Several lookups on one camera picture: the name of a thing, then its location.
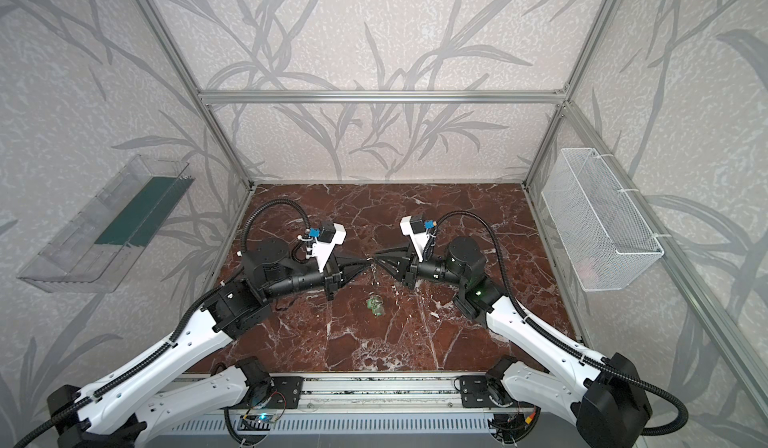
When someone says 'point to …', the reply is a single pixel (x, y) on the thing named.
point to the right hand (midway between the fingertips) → (377, 250)
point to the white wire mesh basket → (604, 233)
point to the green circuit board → (255, 422)
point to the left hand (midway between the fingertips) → (370, 258)
